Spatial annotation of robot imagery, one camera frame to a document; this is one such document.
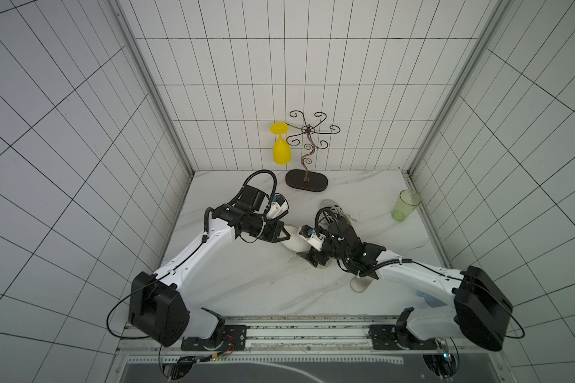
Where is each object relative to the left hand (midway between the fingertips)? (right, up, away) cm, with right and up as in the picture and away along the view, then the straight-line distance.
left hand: (284, 241), depth 75 cm
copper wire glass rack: (+9, +22, +39) cm, 46 cm away
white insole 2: (+27, -17, +8) cm, 33 cm away
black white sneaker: (+19, +8, +21) cm, 29 cm away
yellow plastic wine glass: (-2, +33, +23) cm, 40 cm away
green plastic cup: (+57, +12, +33) cm, 67 cm away
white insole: (+4, 0, +1) cm, 4 cm away
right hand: (+7, +1, +7) cm, 10 cm away
